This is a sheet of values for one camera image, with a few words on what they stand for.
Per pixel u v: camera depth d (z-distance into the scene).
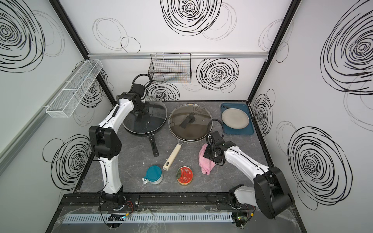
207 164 0.83
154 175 0.76
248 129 1.02
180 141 0.89
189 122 0.89
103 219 0.68
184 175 0.80
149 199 0.75
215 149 0.65
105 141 0.54
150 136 0.91
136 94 0.71
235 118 1.09
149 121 1.02
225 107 1.17
